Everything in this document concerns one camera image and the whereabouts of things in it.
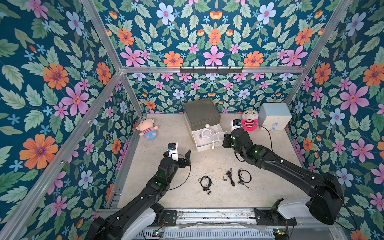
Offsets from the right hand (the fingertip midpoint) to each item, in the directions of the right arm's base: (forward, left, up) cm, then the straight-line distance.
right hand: (224, 134), depth 80 cm
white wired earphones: (+10, +10, -13) cm, 19 cm away
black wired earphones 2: (-12, -4, -22) cm, 26 cm away
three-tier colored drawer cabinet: (+13, +12, -2) cm, 18 cm away
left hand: (-6, +22, -6) cm, 23 cm away
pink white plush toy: (+26, -21, -16) cm, 37 cm away
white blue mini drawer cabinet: (+22, -35, -8) cm, 42 cm away
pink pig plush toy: (+17, +52, -13) cm, 56 cm away
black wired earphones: (-18, +10, -23) cm, 31 cm away
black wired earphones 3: (-13, -14, -24) cm, 30 cm away
